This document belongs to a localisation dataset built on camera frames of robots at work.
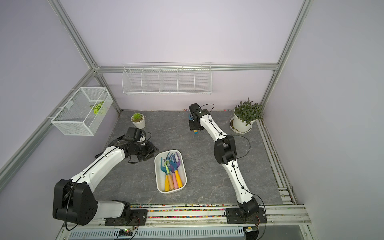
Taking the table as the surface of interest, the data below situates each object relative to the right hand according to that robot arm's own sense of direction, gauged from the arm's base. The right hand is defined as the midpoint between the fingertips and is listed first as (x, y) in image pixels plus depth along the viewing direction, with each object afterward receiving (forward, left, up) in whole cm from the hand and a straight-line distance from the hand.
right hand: (195, 125), depth 105 cm
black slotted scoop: (-34, +32, +31) cm, 56 cm away
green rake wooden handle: (-39, +13, -2) cm, 42 cm away
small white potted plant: (+3, +41, +3) cm, 41 cm away
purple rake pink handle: (-36, +11, -2) cm, 38 cm away
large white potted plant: (-3, -32, +15) cm, 35 cm away
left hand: (-26, +21, +8) cm, 34 cm away
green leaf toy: (-7, +54, +25) cm, 60 cm away
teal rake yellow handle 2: (-3, 0, -3) cm, 5 cm away
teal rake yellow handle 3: (-24, +14, -7) cm, 29 cm away
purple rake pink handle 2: (-26, +10, -1) cm, 28 cm away
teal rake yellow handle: (-38, +16, -3) cm, 41 cm away
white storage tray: (-34, +20, -4) cm, 40 cm away
